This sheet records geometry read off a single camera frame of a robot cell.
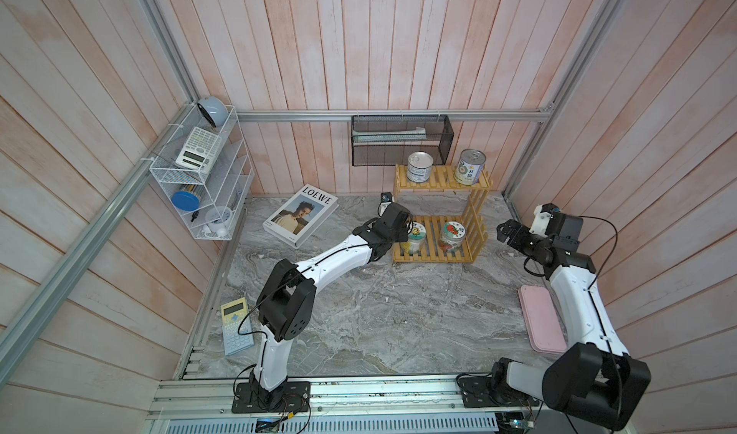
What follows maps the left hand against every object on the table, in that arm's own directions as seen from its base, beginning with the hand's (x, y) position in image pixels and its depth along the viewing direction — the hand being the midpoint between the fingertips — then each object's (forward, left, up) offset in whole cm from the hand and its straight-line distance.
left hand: (397, 228), depth 90 cm
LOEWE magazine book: (+13, +37, -12) cm, 41 cm away
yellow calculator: (-23, +51, -14) cm, 58 cm away
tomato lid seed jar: (+2, -20, -5) cm, 20 cm away
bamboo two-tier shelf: (+10, -14, +12) cm, 20 cm away
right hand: (-5, -32, +6) cm, 33 cm away
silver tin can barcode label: (+9, -5, +17) cm, 20 cm away
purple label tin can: (+8, -20, +19) cm, 28 cm away
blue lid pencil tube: (-2, +59, +16) cm, 61 cm away
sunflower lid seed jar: (0, -7, -6) cm, 9 cm away
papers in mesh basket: (+23, -6, +20) cm, 31 cm away
